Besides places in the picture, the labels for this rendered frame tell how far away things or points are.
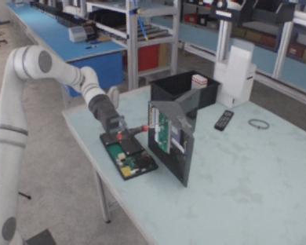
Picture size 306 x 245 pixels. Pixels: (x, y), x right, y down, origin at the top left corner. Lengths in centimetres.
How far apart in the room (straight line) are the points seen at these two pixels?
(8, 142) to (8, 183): 9
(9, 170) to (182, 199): 50
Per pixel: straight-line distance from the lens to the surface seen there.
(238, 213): 78
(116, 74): 245
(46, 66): 67
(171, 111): 77
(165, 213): 74
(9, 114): 62
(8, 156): 60
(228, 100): 125
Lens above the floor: 161
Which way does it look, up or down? 34 degrees down
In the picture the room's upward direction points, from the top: 1 degrees clockwise
